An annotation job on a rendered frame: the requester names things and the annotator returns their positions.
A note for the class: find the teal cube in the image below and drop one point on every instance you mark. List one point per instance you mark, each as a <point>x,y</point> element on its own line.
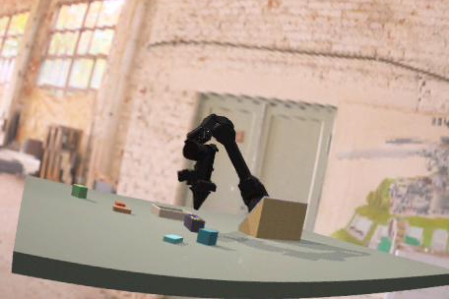
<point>207,236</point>

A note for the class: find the light blue flat block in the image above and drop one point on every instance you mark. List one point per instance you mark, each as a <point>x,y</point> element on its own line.
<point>172,239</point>

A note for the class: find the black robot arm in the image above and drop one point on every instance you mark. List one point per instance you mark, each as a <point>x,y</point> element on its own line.
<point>252,190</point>

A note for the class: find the pale pink shallow tray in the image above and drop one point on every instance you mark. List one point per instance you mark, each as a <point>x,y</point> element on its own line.
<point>177,214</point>

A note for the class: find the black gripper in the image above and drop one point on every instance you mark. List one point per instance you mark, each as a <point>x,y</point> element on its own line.
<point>201,188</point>

